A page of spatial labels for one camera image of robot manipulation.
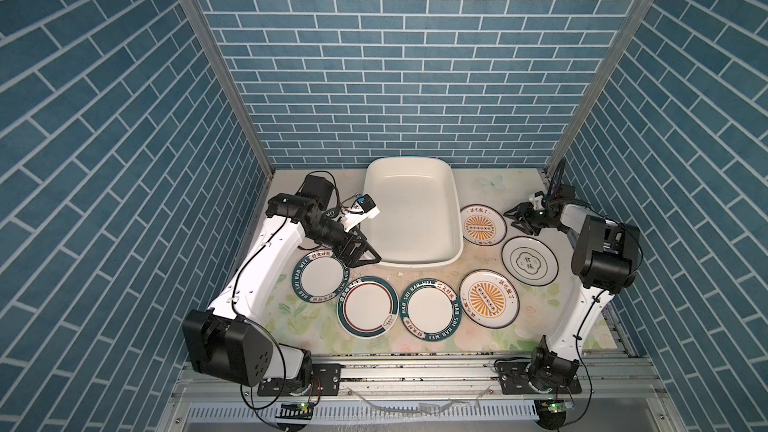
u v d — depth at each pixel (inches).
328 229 24.6
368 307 33.5
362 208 25.4
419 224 41.0
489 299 34.2
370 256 25.6
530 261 37.8
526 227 37.1
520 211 36.9
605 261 22.4
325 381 29.4
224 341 15.2
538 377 26.9
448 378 29.7
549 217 32.6
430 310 33.4
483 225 41.2
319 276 35.8
